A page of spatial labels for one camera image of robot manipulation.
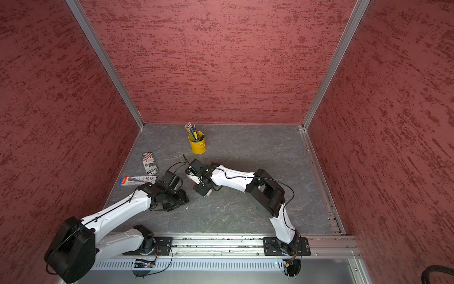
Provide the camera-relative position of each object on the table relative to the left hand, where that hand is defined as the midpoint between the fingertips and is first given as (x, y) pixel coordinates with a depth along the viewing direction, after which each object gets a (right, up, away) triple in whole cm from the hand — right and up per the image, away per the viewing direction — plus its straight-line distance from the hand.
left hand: (184, 206), depth 83 cm
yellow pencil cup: (+4, +28, +17) cm, 33 cm away
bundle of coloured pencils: (+1, +38, +15) cm, 40 cm away
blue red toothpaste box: (-28, +10, +10) cm, 31 cm away
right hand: (+9, +6, +6) cm, 12 cm away
